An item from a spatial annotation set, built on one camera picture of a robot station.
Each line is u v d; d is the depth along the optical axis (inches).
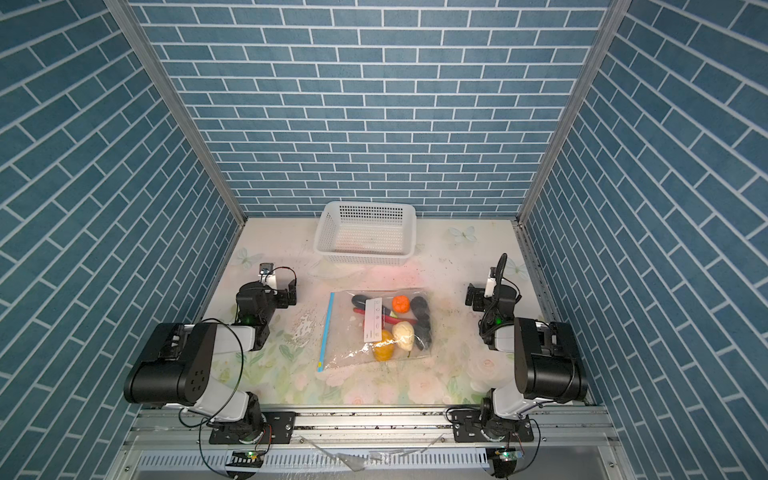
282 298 33.3
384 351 32.5
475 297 34.3
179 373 17.5
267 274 31.5
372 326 33.3
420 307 35.8
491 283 33.1
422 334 33.3
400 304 36.2
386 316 34.1
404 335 32.6
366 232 45.4
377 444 28.5
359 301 37.1
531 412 21.1
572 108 34.8
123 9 27.3
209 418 22.4
